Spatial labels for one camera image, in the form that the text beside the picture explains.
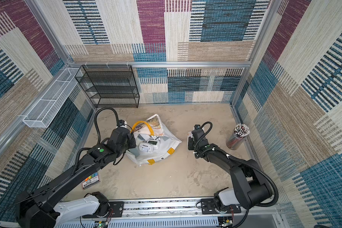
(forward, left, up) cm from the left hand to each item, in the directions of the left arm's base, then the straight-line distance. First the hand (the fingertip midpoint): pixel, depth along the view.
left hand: (134, 136), depth 79 cm
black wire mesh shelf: (+47, +27, -1) cm, 54 cm away
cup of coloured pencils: (+3, -60, -1) cm, 60 cm away
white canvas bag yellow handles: (+4, -10, +1) cm, 11 cm away
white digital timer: (+1, -6, -13) cm, 14 cm away
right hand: (+4, -35, -14) cm, 38 cm away
